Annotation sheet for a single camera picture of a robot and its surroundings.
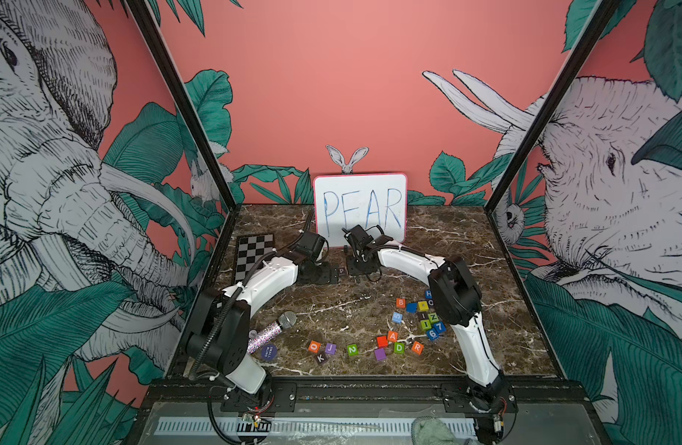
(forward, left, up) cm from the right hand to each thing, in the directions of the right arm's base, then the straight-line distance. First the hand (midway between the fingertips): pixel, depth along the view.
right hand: (349, 265), depth 98 cm
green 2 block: (-28, -1, -3) cm, 28 cm away
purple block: (-29, -10, -4) cm, 31 cm away
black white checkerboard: (+7, +39, 0) cm, 39 cm away
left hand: (-6, +7, +6) cm, 11 cm away
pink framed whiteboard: (+19, +1, +14) cm, 24 cm away
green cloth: (-48, -22, -2) cm, 52 cm away
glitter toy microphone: (-25, +23, +1) cm, 34 cm away
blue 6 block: (-23, -26, -3) cm, 35 cm away
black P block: (-2, +3, -1) cm, 3 cm away
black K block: (-31, +8, -2) cm, 32 cm away
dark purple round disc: (-29, +24, -3) cm, 38 cm away
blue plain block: (-14, -21, -3) cm, 26 cm away
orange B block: (-14, -17, -2) cm, 22 cm away
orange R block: (-28, -21, -3) cm, 35 cm away
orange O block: (-28, +10, -2) cm, 30 cm away
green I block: (-21, -25, -2) cm, 32 cm away
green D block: (-28, -16, -2) cm, 32 cm away
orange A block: (-24, -14, -2) cm, 28 cm away
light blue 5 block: (-18, -16, -3) cm, 24 cm away
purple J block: (-28, +5, -2) cm, 29 cm away
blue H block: (-26, -18, +30) cm, 44 cm away
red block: (-25, -10, -5) cm, 28 cm away
